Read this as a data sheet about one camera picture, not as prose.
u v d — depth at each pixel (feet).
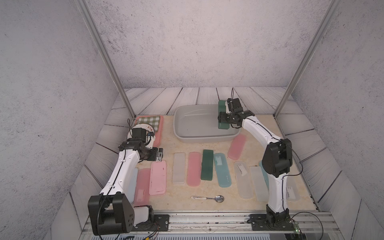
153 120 3.85
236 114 2.38
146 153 2.24
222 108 3.19
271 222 2.13
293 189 2.71
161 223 2.39
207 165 3.08
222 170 2.99
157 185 2.71
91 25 2.49
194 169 2.97
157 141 3.49
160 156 2.45
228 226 2.38
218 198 2.59
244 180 2.83
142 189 2.71
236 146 3.35
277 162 1.77
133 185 2.73
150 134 2.53
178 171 2.96
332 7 2.30
